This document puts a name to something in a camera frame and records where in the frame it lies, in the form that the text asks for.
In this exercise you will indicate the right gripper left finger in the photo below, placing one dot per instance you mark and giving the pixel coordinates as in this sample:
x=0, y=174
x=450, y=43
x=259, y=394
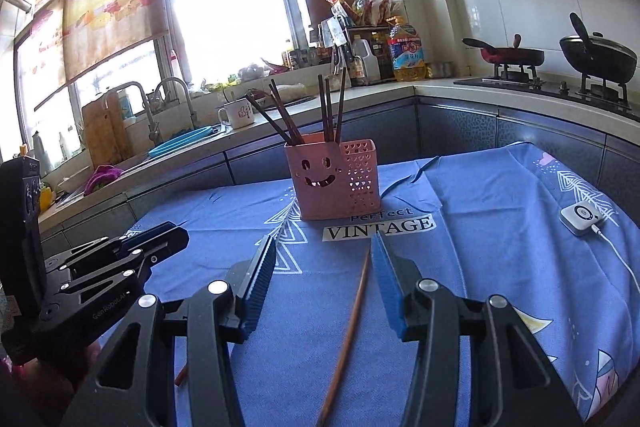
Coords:
x=133, y=382

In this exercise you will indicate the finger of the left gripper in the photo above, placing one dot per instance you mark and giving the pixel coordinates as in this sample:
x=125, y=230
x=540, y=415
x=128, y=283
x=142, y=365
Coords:
x=128, y=251
x=99, y=297

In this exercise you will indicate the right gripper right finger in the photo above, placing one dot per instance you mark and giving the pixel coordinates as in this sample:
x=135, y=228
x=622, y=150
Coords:
x=513, y=382

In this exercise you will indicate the brown wooden chopstick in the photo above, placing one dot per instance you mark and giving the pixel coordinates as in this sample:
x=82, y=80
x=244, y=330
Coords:
x=343, y=357

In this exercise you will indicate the magenta cloth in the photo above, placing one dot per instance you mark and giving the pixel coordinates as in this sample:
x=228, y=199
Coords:
x=104, y=174

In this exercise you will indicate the wooden cutting board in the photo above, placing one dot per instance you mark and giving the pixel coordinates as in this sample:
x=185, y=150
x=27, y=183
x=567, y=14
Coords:
x=104, y=132

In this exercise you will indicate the blue plastic basin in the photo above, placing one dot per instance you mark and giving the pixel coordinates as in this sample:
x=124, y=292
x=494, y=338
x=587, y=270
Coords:
x=183, y=140

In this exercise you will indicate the right steel faucet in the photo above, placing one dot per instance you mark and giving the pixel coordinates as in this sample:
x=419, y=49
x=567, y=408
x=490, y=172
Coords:
x=175, y=90

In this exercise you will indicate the blue patterned tablecloth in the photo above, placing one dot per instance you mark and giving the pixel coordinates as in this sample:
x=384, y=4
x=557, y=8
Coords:
x=482, y=223

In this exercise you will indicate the white mug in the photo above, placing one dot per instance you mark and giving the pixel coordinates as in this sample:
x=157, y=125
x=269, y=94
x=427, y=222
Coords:
x=237, y=114

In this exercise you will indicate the dark chopstick in holder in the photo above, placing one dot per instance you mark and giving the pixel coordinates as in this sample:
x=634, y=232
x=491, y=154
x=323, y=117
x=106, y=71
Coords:
x=324, y=115
x=295, y=135
x=339, y=119
x=287, y=139
x=329, y=111

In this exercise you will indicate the white small device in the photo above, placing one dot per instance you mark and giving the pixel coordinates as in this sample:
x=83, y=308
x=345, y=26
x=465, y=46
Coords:
x=580, y=217

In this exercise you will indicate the pink smiley utensil holder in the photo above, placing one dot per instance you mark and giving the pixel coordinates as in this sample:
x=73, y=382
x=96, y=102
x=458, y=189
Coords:
x=334, y=180

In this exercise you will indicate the patterned window blind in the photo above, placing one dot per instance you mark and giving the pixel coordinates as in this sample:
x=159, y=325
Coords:
x=67, y=38

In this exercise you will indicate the white plastic jug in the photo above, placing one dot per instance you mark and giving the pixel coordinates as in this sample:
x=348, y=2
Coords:
x=371, y=70

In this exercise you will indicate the black gas stove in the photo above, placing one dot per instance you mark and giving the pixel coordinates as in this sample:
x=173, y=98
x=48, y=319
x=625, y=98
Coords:
x=594, y=92

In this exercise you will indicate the black spice rack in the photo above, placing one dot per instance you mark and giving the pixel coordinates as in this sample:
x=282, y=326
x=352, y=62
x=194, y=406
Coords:
x=377, y=38

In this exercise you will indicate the red frying pan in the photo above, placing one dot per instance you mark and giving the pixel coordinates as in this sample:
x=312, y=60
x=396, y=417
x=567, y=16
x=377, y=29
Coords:
x=507, y=55

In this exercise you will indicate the snack packets pile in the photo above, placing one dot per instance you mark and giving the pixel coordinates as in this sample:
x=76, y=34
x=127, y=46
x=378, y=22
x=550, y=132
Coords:
x=360, y=13

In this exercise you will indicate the yellow cooking oil bottle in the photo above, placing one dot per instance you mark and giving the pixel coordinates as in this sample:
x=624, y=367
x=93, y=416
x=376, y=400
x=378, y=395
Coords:
x=406, y=51

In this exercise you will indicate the black wok with lid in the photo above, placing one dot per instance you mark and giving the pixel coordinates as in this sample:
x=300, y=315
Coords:
x=596, y=56

